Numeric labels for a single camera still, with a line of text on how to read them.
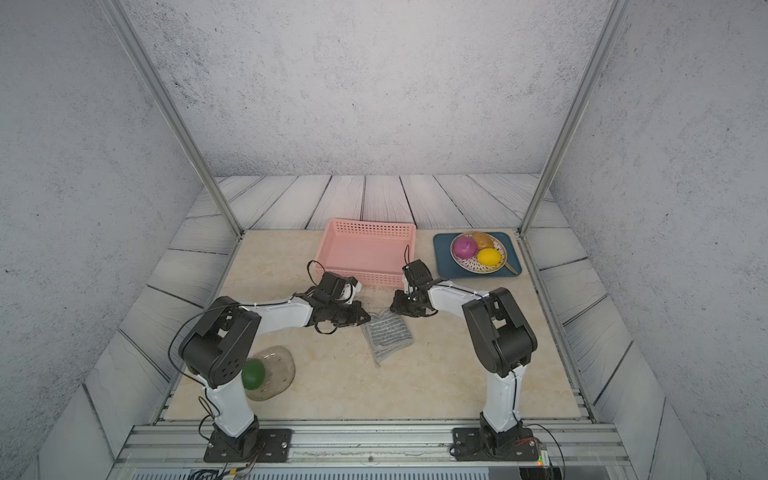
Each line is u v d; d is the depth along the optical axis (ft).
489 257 3.56
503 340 1.67
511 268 3.53
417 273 2.59
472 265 3.54
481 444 2.20
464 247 3.54
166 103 2.79
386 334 2.99
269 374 2.77
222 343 1.61
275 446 2.39
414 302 2.43
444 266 3.62
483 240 3.61
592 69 2.60
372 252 3.46
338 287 2.59
